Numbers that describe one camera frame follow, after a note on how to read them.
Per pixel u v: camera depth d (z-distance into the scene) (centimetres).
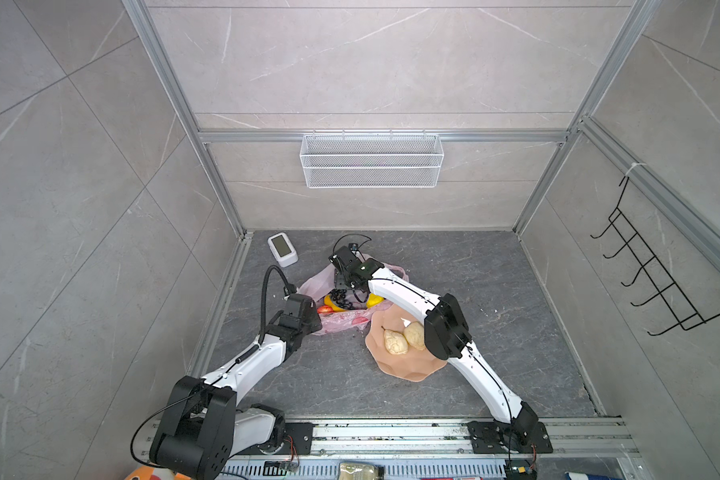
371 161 101
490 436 74
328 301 98
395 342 84
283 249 109
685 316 59
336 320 86
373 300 93
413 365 84
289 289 78
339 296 98
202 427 41
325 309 91
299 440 73
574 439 75
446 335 64
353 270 77
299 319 67
